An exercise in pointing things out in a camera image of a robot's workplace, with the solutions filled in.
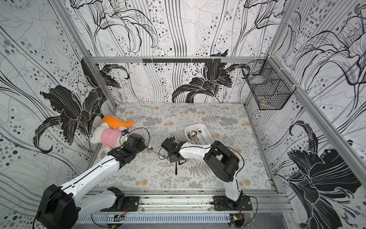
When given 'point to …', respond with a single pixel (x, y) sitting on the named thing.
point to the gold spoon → (194, 134)
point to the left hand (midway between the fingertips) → (143, 145)
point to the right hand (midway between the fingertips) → (176, 155)
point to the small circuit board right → (238, 219)
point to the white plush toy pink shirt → (108, 133)
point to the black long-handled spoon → (176, 168)
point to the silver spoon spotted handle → (150, 148)
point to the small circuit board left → (121, 218)
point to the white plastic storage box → (206, 132)
